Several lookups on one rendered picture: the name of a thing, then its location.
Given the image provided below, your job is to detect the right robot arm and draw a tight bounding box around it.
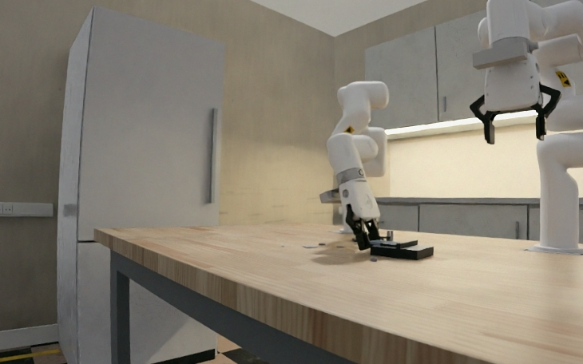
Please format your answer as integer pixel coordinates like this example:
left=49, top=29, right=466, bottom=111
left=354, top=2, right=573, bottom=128
left=319, top=81, right=389, bottom=204

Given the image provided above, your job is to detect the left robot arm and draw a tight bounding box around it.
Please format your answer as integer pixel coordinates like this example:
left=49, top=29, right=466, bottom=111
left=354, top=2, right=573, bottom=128
left=472, top=0, right=583, bottom=253

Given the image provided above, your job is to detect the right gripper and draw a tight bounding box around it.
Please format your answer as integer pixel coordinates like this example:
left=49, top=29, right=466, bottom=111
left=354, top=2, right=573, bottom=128
left=339, top=178, right=381, bottom=251

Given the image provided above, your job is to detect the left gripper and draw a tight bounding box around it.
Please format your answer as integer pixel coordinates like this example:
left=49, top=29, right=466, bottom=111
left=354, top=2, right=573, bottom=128
left=470, top=53, right=562, bottom=145

